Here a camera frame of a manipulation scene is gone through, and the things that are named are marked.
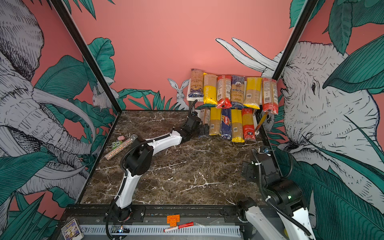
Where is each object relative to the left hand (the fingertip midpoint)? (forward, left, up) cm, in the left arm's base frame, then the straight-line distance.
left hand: (205, 124), depth 94 cm
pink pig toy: (0, +57, -12) cm, 58 cm away
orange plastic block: (-50, +19, -12) cm, 55 cm away
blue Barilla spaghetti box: (+4, -15, -5) cm, 16 cm away
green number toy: (-6, +61, -12) cm, 62 cm away
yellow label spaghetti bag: (+6, -8, -4) cm, 10 cm away
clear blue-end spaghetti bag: (+12, -1, -6) cm, 13 cm away
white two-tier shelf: (+15, -39, -4) cm, 42 cm away
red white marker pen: (-53, +16, -12) cm, 56 cm away
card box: (-52, +66, -12) cm, 85 cm away
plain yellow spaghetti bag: (0, -22, -4) cm, 22 cm away
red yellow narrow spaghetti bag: (-3, -29, -4) cm, 30 cm away
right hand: (-33, -18, +12) cm, 40 cm away
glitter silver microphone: (-9, +55, -11) cm, 57 cm away
